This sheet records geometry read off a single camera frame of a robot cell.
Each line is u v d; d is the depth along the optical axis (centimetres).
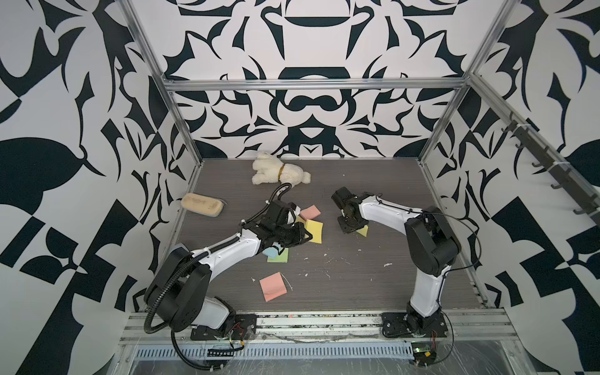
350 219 73
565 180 56
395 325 74
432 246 50
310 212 99
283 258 87
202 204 99
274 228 68
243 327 74
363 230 87
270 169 105
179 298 42
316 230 86
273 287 82
